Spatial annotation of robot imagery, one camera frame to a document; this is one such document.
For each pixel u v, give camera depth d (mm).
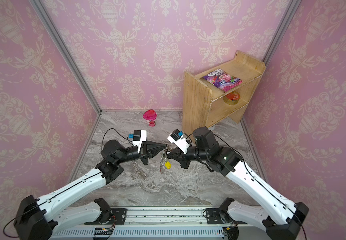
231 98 944
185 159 565
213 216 734
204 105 715
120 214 745
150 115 1062
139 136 514
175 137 536
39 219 384
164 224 729
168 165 620
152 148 573
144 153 549
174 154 593
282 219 374
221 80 712
